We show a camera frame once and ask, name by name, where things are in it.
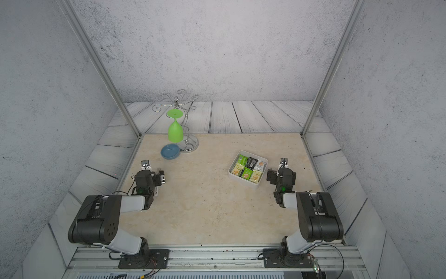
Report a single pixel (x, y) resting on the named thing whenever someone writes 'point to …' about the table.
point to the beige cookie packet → (255, 176)
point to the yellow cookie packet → (237, 169)
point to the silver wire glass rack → (190, 143)
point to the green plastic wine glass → (175, 131)
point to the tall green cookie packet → (247, 173)
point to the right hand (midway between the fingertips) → (282, 168)
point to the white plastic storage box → (241, 157)
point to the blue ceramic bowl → (169, 151)
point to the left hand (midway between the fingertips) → (154, 171)
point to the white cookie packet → (259, 165)
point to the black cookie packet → (251, 163)
